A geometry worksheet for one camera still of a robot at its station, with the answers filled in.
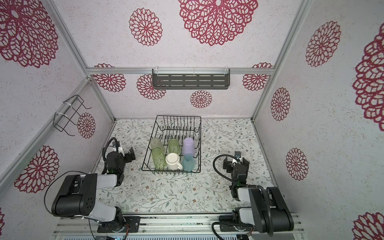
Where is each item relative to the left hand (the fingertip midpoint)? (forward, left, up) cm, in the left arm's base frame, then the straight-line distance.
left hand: (124, 151), depth 93 cm
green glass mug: (+5, -31, -2) cm, 31 cm away
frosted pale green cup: (+6, -18, +1) cm, 19 cm away
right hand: (-6, -69, +2) cm, 69 cm away
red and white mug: (-8, -31, +3) cm, 32 cm away
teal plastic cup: (-8, -40, -2) cm, 41 cm away
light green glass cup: (-5, -22, 0) cm, 23 cm away
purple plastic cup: (-1, -40, +5) cm, 41 cm away
